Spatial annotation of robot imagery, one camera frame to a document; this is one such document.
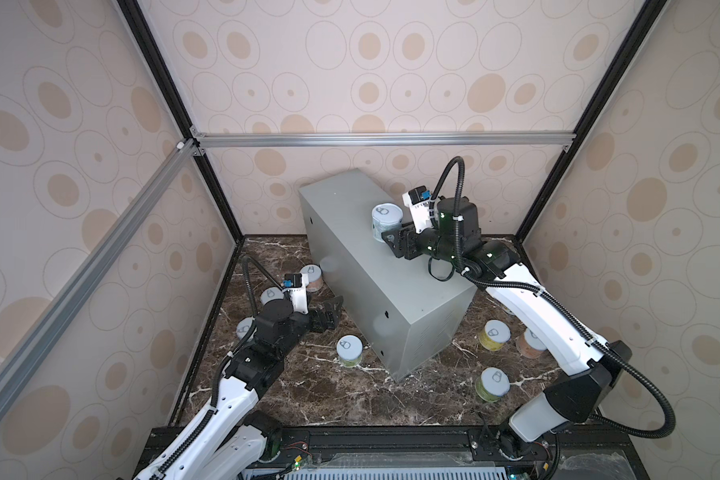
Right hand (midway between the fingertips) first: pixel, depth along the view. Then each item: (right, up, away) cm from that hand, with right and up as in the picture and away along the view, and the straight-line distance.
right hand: (394, 229), depth 71 cm
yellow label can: (+31, -29, +17) cm, 46 cm away
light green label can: (-11, -33, +15) cm, 38 cm away
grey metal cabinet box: (+1, -19, -11) cm, 22 cm away
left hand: (-14, -16, +2) cm, 21 cm away
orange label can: (-24, -13, +31) cm, 42 cm away
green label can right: (+27, -40, +8) cm, 49 cm away
